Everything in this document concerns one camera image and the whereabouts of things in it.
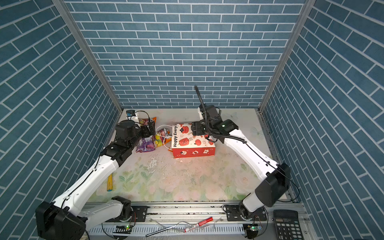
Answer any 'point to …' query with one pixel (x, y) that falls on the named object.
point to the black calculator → (287, 225)
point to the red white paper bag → (185, 144)
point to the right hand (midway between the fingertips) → (195, 124)
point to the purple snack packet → (146, 144)
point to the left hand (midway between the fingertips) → (147, 122)
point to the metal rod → (156, 232)
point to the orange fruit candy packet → (158, 140)
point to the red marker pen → (202, 223)
